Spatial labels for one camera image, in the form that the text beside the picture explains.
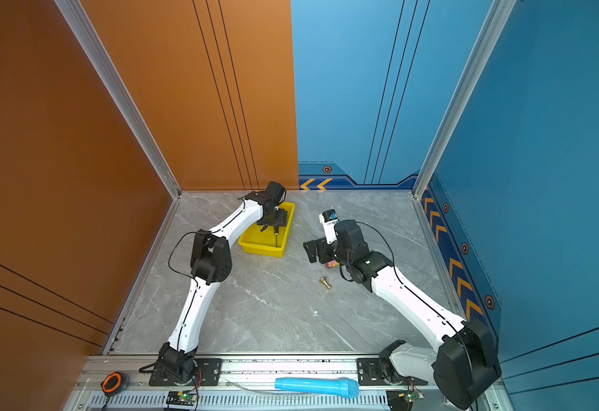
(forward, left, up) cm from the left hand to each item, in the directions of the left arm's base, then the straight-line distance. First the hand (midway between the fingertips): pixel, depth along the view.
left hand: (277, 217), depth 106 cm
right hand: (-22, -15, +15) cm, 31 cm away
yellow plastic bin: (-10, +4, -3) cm, 11 cm away
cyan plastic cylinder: (-59, -24, +1) cm, 63 cm away
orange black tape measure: (-58, +40, -2) cm, 71 cm away
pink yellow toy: (-32, -20, +19) cm, 42 cm away
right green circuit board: (-61, -39, -4) cm, 72 cm away
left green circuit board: (-61, +22, -6) cm, 65 cm away
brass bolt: (-27, -19, -2) cm, 33 cm away
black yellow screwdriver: (-6, 0, -2) cm, 6 cm away
